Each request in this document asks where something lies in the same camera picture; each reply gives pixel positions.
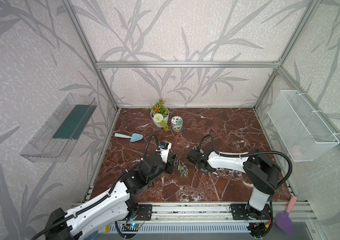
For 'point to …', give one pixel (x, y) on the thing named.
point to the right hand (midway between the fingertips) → (209, 160)
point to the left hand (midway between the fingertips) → (178, 152)
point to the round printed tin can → (177, 124)
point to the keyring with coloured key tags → (182, 168)
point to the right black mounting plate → (239, 212)
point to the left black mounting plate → (145, 213)
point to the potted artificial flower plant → (159, 114)
